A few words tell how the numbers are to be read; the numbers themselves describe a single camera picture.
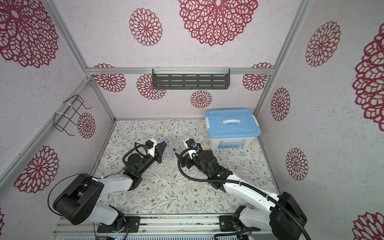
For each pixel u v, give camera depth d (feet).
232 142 3.19
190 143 2.02
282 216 1.31
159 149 2.51
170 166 3.10
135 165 2.12
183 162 2.13
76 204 1.43
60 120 2.39
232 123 3.12
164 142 2.61
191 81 3.06
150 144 2.21
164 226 2.46
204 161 1.85
